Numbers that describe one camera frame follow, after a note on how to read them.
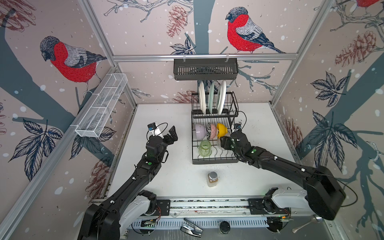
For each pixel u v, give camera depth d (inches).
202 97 30.5
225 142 29.9
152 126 26.8
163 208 28.7
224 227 24.1
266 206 26.4
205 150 33.4
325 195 16.2
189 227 26.4
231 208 29.4
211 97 30.5
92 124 27.6
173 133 28.7
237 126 29.7
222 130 36.6
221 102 29.7
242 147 25.0
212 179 28.7
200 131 36.2
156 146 23.2
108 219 15.6
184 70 37.4
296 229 26.5
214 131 36.3
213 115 32.1
